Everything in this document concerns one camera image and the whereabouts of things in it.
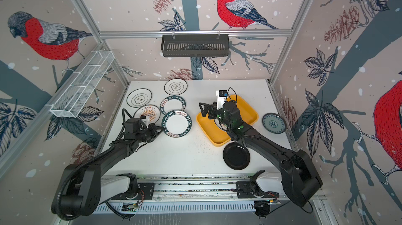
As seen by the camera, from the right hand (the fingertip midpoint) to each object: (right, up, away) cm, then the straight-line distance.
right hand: (207, 101), depth 80 cm
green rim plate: (-24, -2, +28) cm, 37 cm away
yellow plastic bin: (+7, -21, +11) cm, 25 cm away
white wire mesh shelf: (-64, +9, -2) cm, 65 cm away
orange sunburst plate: (+7, -11, -7) cm, 15 cm away
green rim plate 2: (-18, -14, +12) cm, 26 cm away
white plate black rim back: (-24, +10, +39) cm, 47 cm away
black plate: (+16, -30, +4) cm, 34 cm away
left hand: (-23, -13, +7) cm, 27 cm away
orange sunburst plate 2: (-38, -7, +24) cm, 46 cm away
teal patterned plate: (+43, -15, +18) cm, 49 cm away
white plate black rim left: (-50, +2, +32) cm, 59 cm away
